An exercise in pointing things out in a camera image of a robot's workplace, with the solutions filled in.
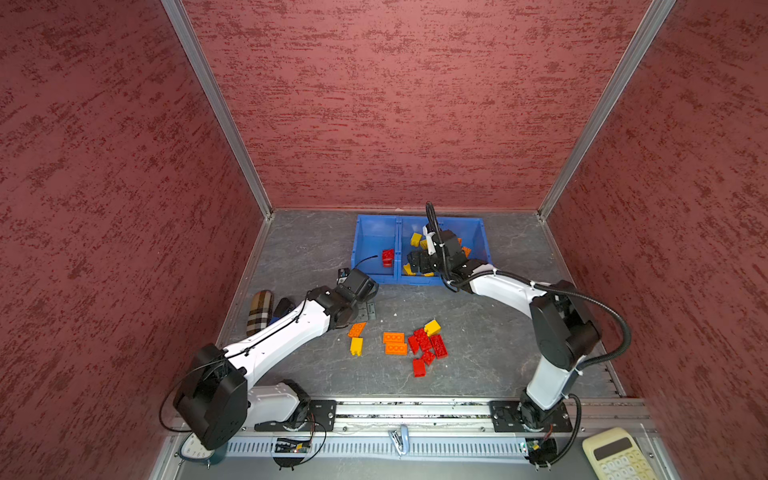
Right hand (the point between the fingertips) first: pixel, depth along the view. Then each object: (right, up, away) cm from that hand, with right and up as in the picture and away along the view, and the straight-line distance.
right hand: (419, 258), depth 94 cm
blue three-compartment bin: (-13, +5, +19) cm, 23 cm away
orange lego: (+17, +6, +17) cm, 25 cm away
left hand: (-19, -16, -10) cm, 27 cm away
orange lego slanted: (-20, -22, -5) cm, 30 cm away
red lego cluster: (+3, -26, -7) cm, 27 cm away
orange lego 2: (+18, +2, +13) cm, 22 cm away
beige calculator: (+44, -45, -25) cm, 68 cm away
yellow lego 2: (+3, -21, -6) cm, 22 cm away
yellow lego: (0, +6, +14) cm, 15 cm away
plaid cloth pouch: (-49, -16, -4) cm, 52 cm away
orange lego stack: (-8, -25, -7) cm, 27 cm away
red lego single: (-10, 0, +7) cm, 13 cm away
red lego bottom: (-1, -30, -13) cm, 32 cm away
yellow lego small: (-19, -25, -10) cm, 33 cm away
